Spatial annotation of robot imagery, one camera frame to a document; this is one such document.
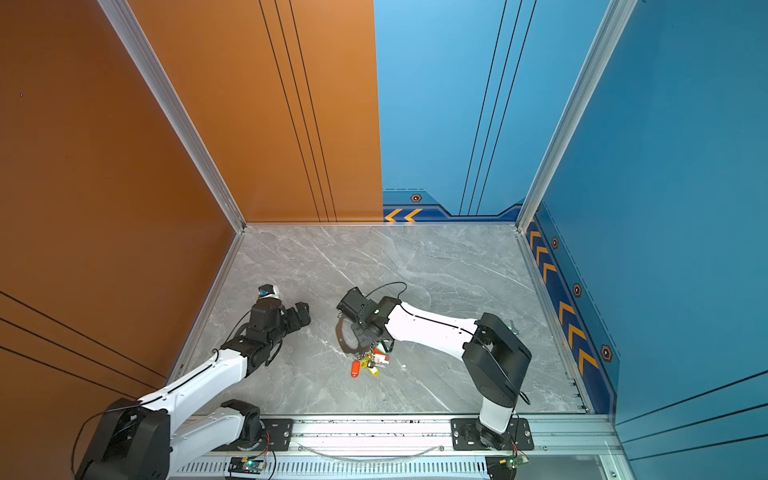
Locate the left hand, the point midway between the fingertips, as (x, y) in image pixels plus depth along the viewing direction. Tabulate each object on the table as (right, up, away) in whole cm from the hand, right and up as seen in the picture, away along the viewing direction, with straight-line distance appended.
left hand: (297, 307), depth 89 cm
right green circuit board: (+55, -34, -19) cm, 68 cm away
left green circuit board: (-6, -34, -18) cm, 39 cm away
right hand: (+21, -6, -4) cm, 22 cm away
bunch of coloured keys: (+23, -14, -4) cm, 27 cm away
